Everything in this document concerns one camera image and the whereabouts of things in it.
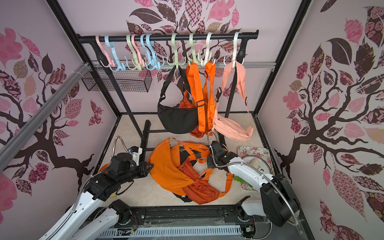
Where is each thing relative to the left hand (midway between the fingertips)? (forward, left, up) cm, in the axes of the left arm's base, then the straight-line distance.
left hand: (153, 169), depth 74 cm
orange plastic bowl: (+5, +32, -9) cm, 34 cm away
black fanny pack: (+27, -12, +8) cm, 31 cm away
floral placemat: (+19, -54, -16) cm, 60 cm away
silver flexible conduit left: (-2, +45, -18) cm, 48 cm away
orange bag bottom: (+6, -4, -5) cm, 9 cm away
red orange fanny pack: (-8, -24, -11) cm, 28 cm away
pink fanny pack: (+18, -37, +13) cm, 43 cm away
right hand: (+10, -31, -10) cm, 34 cm away
